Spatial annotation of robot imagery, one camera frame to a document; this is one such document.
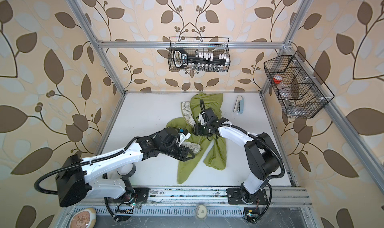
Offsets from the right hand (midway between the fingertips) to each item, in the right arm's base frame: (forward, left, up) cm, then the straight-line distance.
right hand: (196, 132), depth 89 cm
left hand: (-16, +2, +7) cm, 18 cm away
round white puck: (-39, -1, +3) cm, 39 cm away
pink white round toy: (-39, +51, -6) cm, 65 cm away
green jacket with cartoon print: (-15, -10, -2) cm, 18 cm away
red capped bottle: (+17, -45, +26) cm, 55 cm away
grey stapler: (+24, -32, -5) cm, 40 cm away
